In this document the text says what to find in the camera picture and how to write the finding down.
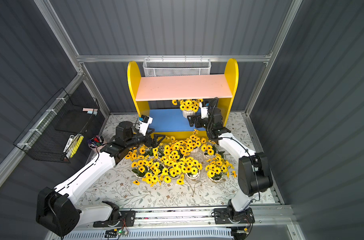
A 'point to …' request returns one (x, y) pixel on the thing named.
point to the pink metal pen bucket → (96, 142)
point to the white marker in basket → (68, 143)
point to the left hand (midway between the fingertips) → (158, 132)
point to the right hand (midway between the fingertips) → (196, 115)
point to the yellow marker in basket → (81, 138)
